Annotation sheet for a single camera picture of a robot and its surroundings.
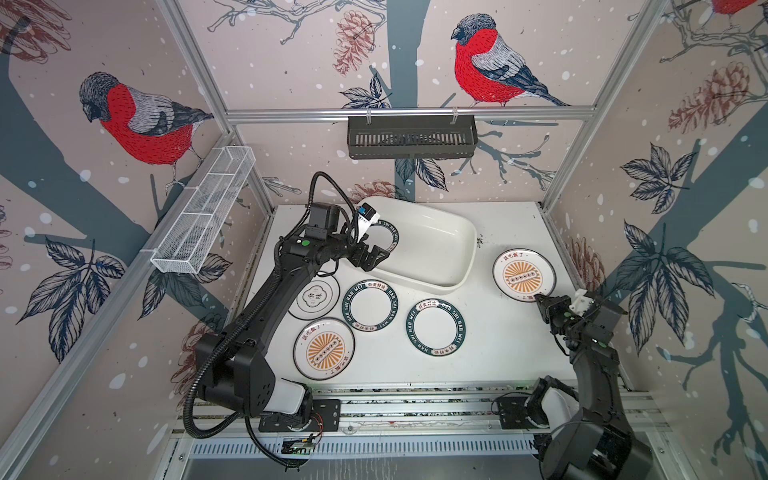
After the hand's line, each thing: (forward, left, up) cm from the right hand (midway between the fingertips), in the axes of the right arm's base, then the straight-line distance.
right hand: (537, 296), depth 82 cm
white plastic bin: (+22, +27, -8) cm, 36 cm away
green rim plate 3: (-5, +28, -11) cm, 30 cm away
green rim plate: (+29, +46, -9) cm, 55 cm away
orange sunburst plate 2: (+8, +2, -1) cm, 8 cm away
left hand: (+6, +45, +15) cm, 48 cm away
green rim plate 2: (+1, +48, -10) cm, 49 cm away
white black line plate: (+2, +66, -10) cm, 66 cm away
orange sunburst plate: (-13, +61, -11) cm, 63 cm away
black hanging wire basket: (+52, +36, +18) cm, 66 cm away
